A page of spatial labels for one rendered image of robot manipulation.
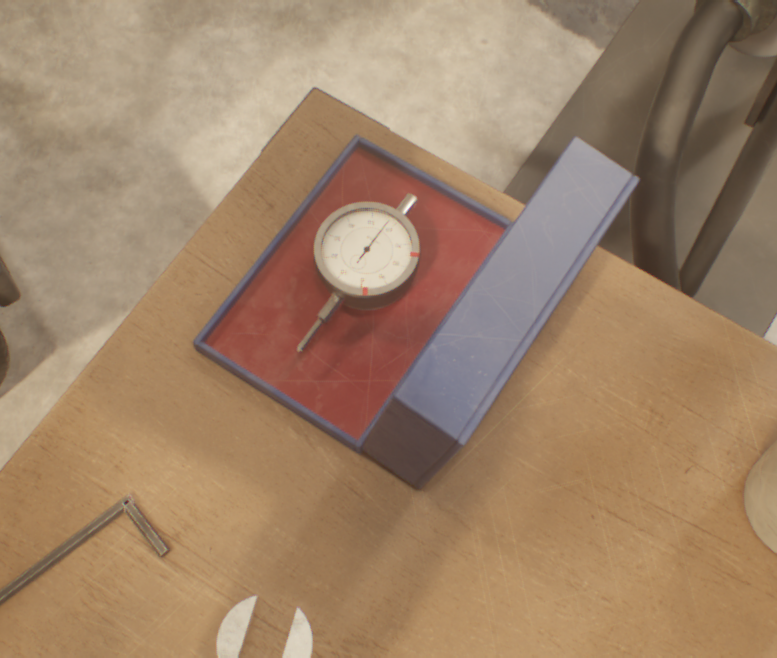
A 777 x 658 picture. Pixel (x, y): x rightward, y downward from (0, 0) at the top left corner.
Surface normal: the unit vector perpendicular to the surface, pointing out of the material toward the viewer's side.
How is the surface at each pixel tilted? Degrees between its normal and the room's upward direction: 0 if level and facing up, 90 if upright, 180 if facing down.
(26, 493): 0
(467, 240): 0
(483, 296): 11
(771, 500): 90
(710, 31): 16
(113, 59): 0
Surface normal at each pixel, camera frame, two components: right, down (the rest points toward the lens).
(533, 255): 0.15, -0.30
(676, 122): -0.01, 0.20
